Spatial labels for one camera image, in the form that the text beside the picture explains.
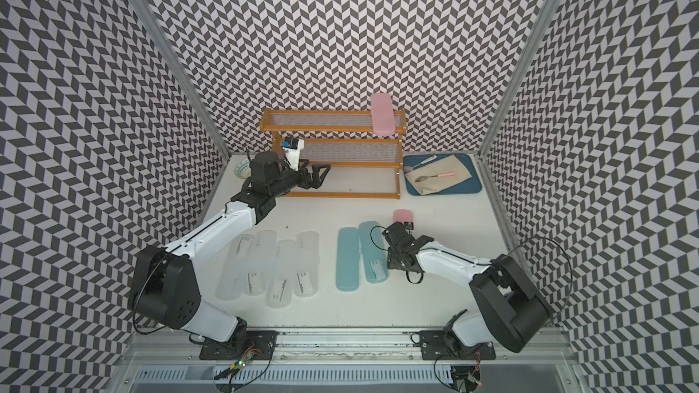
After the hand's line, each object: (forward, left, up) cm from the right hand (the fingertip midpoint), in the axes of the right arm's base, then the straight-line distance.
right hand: (402, 265), depth 88 cm
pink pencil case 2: (+18, -2, +1) cm, 19 cm away
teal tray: (+30, -29, +3) cm, 42 cm away
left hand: (+22, +26, +26) cm, 42 cm away
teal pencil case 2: (+2, +18, +1) cm, 18 cm away
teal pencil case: (+5, +9, 0) cm, 10 cm away
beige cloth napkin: (+32, -15, +2) cm, 35 cm away
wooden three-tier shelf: (+53, +22, +8) cm, 58 cm away
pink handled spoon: (+34, -10, +3) cm, 36 cm away
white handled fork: (+41, -7, +2) cm, 42 cm away
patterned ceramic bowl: (+38, +62, +6) cm, 73 cm away
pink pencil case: (+41, +6, +30) cm, 51 cm away
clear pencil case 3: (-4, +47, +3) cm, 47 cm away
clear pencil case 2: (-9, +38, +3) cm, 40 cm away
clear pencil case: (0, +32, +1) cm, 32 cm away
